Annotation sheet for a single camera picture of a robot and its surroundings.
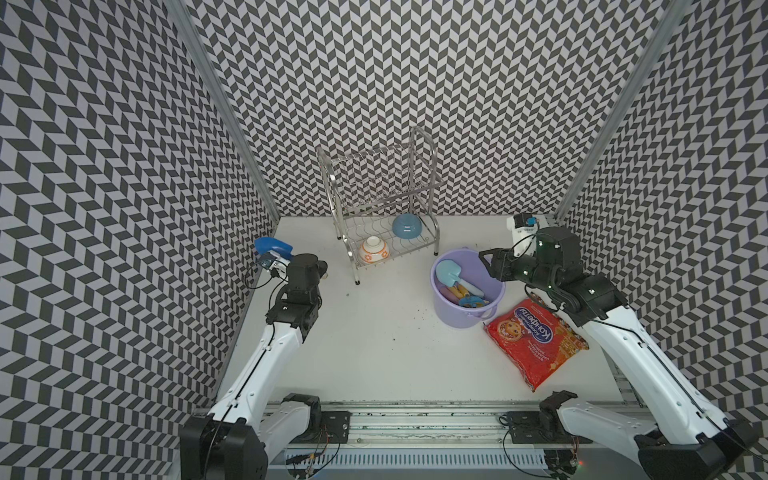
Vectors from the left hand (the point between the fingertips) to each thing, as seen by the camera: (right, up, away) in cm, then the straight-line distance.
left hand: (306, 261), depth 80 cm
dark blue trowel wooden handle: (-10, +4, -5) cm, 12 cm away
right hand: (+47, +1, -9) cm, 48 cm away
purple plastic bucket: (+38, -12, -1) cm, 40 cm away
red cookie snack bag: (+64, -23, +4) cm, 68 cm away
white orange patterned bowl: (+17, +3, +16) cm, 24 cm away
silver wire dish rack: (+22, +17, +2) cm, 28 cm away
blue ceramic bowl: (+28, +11, +28) cm, 41 cm away
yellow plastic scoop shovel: (+44, -10, +13) cm, 47 cm away
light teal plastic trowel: (+40, -4, +7) cm, 41 cm away
